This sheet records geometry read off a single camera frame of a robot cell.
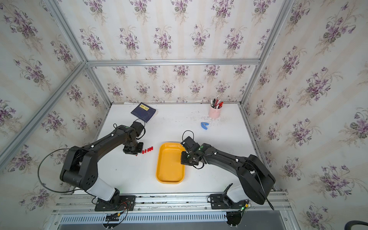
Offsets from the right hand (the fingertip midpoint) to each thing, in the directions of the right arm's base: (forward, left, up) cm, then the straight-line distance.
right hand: (183, 162), depth 83 cm
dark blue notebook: (+42, +33, -3) cm, 53 cm away
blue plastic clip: (+30, -14, -3) cm, 33 cm away
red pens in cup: (+43, -24, +5) cm, 50 cm away
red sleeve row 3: (+11, +21, -4) cm, 24 cm away
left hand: (+5, +27, 0) cm, 28 cm away
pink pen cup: (+39, -23, 0) cm, 45 cm away
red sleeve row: (+10, +24, -4) cm, 26 cm away
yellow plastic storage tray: (-3, +8, -4) cm, 10 cm away
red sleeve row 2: (+10, +22, -4) cm, 25 cm away
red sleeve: (+5, +25, +2) cm, 25 cm away
